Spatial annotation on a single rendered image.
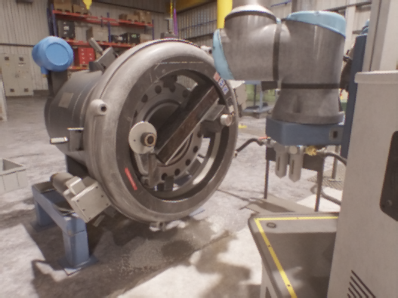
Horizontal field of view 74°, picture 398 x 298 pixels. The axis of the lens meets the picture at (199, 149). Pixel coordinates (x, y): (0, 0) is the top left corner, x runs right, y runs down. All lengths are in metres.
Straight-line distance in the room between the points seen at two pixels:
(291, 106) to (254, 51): 0.17
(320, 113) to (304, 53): 0.15
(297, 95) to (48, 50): 1.22
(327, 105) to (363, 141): 0.24
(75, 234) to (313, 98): 1.10
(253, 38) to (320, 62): 0.18
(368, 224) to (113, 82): 0.77
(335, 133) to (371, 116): 0.27
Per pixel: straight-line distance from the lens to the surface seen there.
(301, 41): 0.75
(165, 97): 1.15
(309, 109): 0.73
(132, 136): 0.92
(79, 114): 1.26
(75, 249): 1.39
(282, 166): 1.75
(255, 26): 0.78
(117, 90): 0.90
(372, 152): 0.51
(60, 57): 1.59
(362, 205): 0.54
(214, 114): 1.10
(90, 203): 0.96
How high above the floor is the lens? 0.83
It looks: 14 degrees down
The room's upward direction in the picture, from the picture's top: straight up
